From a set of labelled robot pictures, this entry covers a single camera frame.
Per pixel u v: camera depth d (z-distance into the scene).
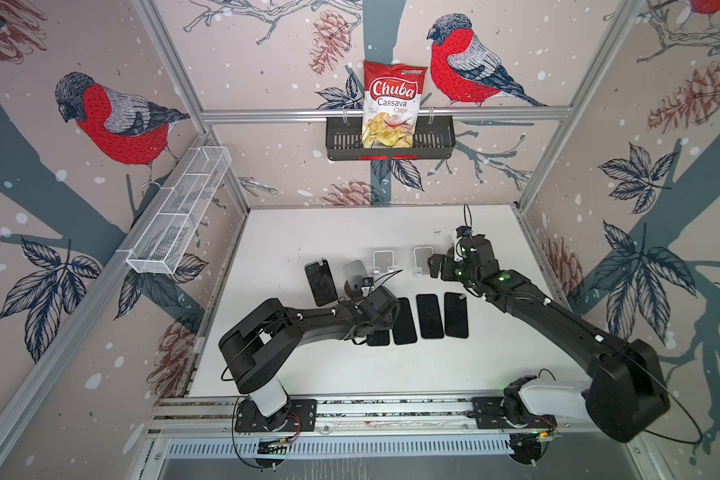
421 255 0.96
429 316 0.90
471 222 0.74
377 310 0.69
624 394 0.41
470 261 0.65
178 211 0.78
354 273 0.94
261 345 0.45
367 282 0.82
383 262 0.95
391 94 0.83
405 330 0.87
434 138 0.95
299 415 0.73
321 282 0.85
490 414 0.73
